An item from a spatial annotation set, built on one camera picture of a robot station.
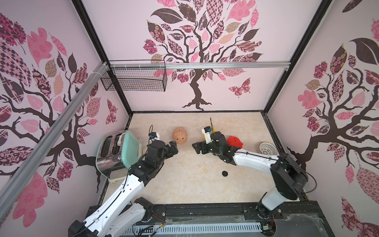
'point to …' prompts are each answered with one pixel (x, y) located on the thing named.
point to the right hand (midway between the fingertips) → (198, 141)
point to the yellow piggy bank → (213, 131)
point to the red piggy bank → (234, 141)
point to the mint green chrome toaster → (116, 152)
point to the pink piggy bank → (180, 135)
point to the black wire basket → (135, 75)
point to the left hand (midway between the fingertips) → (171, 148)
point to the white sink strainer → (267, 148)
